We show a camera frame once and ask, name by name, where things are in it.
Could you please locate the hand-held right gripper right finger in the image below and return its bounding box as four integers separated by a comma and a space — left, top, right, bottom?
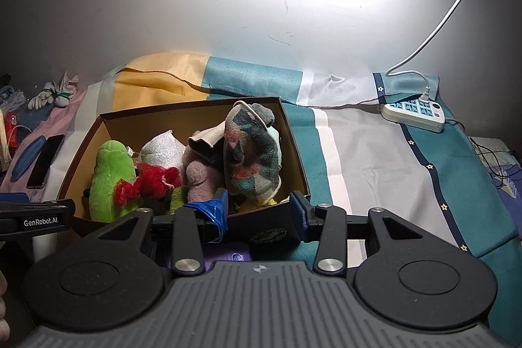
289, 190, 422, 276

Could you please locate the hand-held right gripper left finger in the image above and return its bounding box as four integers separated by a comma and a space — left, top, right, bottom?
95, 188, 229, 277

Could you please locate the pink plush toy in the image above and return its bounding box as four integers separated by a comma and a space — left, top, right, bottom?
181, 152, 227, 206

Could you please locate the green striped washcloth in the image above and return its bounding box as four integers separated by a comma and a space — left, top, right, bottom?
169, 187, 189, 215

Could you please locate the purple wipes packet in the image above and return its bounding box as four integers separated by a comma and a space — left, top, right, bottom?
163, 244, 251, 271

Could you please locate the brown cardboard box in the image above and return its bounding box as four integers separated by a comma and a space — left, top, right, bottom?
57, 97, 311, 263

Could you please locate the red fuzzy plush toy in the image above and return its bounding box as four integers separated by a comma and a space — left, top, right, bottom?
113, 164, 182, 207

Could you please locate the patterned floral towel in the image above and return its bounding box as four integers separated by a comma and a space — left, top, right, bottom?
188, 102, 284, 206

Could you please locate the white textured cloth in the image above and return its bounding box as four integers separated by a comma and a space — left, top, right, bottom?
141, 130, 186, 169

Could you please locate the person's left hand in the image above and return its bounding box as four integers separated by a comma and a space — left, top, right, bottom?
0, 270, 11, 341

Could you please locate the black smartphone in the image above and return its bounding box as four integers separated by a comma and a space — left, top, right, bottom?
26, 134, 66, 189

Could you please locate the blue oval case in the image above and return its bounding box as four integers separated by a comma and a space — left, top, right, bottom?
10, 136, 47, 181

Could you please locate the teal grey striped bedsheet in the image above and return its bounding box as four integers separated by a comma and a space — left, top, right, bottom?
41, 71, 522, 336

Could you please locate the small red packet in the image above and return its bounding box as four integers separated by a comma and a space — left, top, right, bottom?
0, 112, 19, 149

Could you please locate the pink printed cloth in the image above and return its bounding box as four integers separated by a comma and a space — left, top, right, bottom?
0, 87, 88, 194

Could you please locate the white gloves bundle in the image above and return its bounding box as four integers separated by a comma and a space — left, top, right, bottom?
28, 71, 80, 109

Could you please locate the yellow teal striped pillow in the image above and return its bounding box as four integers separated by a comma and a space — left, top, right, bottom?
102, 52, 315, 106

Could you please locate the white power strip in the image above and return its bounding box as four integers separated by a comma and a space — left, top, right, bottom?
380, 99, 446, 133

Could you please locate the purple printed blanket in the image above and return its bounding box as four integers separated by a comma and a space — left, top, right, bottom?
469, 136, 522, 243

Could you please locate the thin black cable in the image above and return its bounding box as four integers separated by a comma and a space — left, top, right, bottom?
444, 119, 522, 186

